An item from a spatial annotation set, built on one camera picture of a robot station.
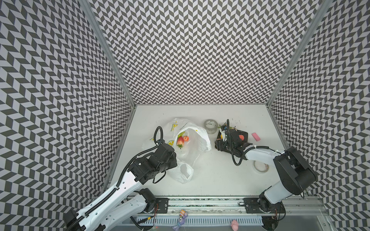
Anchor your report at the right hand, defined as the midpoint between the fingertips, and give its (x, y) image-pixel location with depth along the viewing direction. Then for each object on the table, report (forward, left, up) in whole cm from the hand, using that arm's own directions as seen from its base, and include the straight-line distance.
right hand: (220, 144), depth 93 cm
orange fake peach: (+4, +22, +2) cm, 23 cm away
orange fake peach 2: (+5, -15, +1) cm, 16 cm away
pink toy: (-42, -1, -1) cm, 42 cm away
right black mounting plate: (-35, -12, -2) cm, 37 cm away
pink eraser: (+6, -26, -3) cm, 27 cm away
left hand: (-16, +27, +13) cm, 34 cm away
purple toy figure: (-38, +23, +2) cm, 45 cm away
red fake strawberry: (+1, +26, +2) cm, 26 cm away
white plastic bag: (-8, +14, +19) cm, 25 cm away
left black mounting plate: (-34, +35, -1) cm, 48 cm away
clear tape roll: (+16, +4, -2) cm, 17 cm away
